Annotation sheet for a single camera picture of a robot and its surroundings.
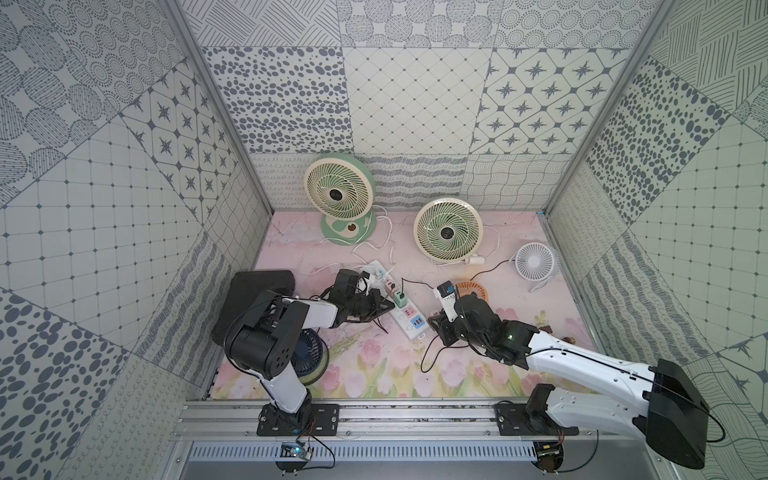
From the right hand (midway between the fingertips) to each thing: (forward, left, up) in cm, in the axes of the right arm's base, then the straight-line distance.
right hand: (436, 319), depth 81 cm
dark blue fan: (-9, +34, -4) cm, 36 cm away
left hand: (+9, +12, -5) cm, 16 cm away
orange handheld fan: (+13, -11, -4) cm, 18 cm away
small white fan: (+21, -35, -2) cm, 41 cm away
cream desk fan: (+30, -6, +4) cm, 30 cm away
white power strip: (+17, +17, -6) cm, 25 cm away
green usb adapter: (+7, +10, -4) cm, 13 cm away
